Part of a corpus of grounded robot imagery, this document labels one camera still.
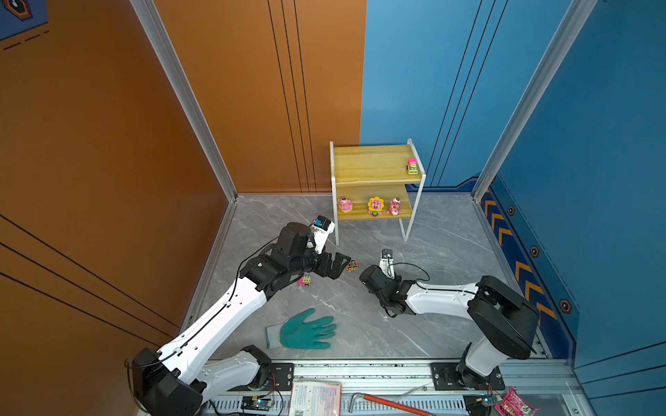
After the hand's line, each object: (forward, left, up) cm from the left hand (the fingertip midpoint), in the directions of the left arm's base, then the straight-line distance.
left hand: (337, 251), depth 73 cm
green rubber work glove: (-16, +13, -22) cm, 30 cm away
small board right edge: (-33, -39, -24) cm, 57 cm away
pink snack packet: (-34, -47, -22) cm, 62 cm away
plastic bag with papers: (-33, +5, -19) cm, 39 cm away
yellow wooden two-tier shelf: (+20, -9, +9) cm, 24 cm away
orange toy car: (+7, -5, -21) cm, 23 cm away
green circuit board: (-34, +22, -25) cm, 47 cm away
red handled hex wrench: (-33, -13, -23) cm, 43 cm away
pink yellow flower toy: (+21, -13, -3) cm, 25 cm away
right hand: (+3, -13, -20) cm, 25 cm away
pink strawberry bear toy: (+21, -20, -3) cm, 29 cm away
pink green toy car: (+1, +12, -20) cm, 24 cm away
